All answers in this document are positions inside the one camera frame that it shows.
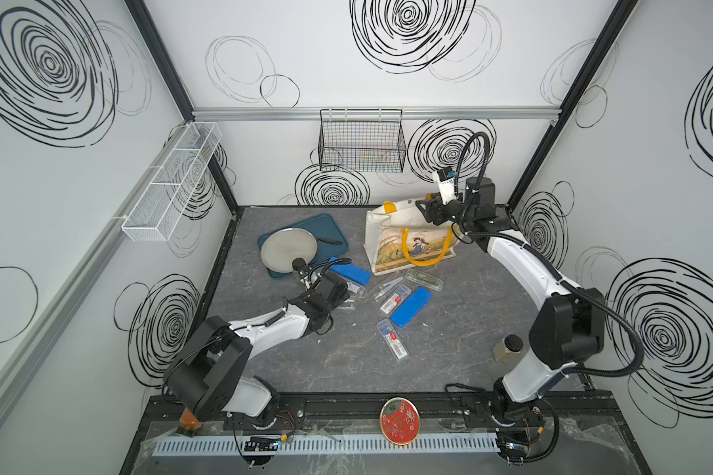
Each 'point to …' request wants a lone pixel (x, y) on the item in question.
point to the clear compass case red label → (392, 338)
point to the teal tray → (329, 239)
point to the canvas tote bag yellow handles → (400, 236)
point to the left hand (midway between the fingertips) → (333, 292)
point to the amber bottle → (187, 420)
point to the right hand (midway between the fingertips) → (426, 198)
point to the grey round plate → (281, 247)
